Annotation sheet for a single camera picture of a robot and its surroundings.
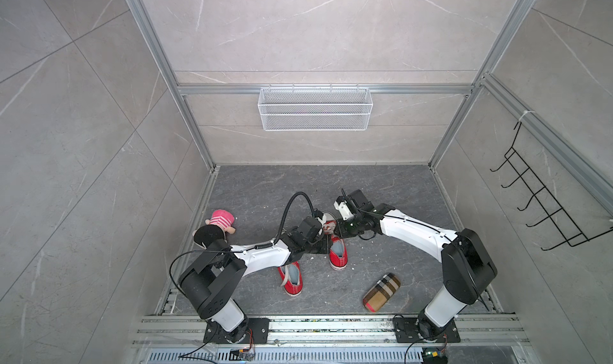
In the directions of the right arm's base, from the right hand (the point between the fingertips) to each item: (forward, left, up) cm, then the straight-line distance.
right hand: (337, 231), depth 87 cm
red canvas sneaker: (-16, +17, -4) cm, 23 cm away
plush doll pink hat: (+7, +45, -1) cm, 45 cm away
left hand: (-3, 0, -1) cm, 3 cm away
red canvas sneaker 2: (-9, 0, 0) cm, 9 cm away
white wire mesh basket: (+46, +9, +23) cm, 52 cm away
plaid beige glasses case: (-20, -14, -5) cm, 25 cm away
